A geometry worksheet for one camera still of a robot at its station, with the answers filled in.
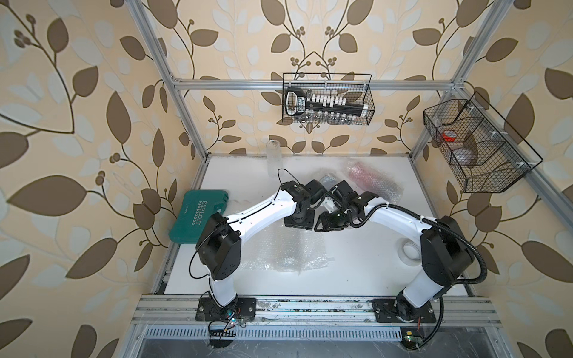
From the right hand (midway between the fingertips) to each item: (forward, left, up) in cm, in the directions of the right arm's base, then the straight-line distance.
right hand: (319, 228), depth 85 cm
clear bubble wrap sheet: (-7, +15, -1) cm, 16 cm away
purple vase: (+22, -6, +1) cm, 23 cm away
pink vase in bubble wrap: (+23, -26, +1) cm, 34 cm away
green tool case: (+11, +51, -2) cm, 53 cm away
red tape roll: (+23, -48, +25) cm, 59 cm away
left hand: (0, +7, +5) cm, 8 cm away
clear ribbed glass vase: (+35, +18, +5) cm, 40 cm away
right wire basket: (+12, -55, +26) cm, 62 cm away
